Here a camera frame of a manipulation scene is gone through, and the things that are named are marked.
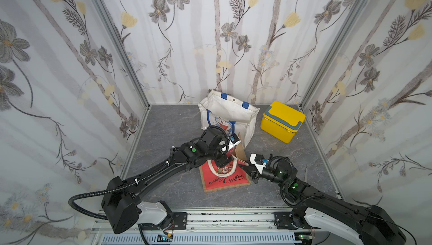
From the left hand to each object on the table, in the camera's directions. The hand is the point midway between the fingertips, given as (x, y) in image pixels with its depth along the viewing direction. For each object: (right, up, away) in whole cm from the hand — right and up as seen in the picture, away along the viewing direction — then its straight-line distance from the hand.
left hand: (231, 151), depth 76 cm
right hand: (+4, -5, -5) cm, 8 cm away
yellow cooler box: (+30, +14, +17) cm, 37 cm away
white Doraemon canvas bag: (-4, +21, +26) cm, 33 cm away
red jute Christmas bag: (0, -11, +1) cm, 11 cm away
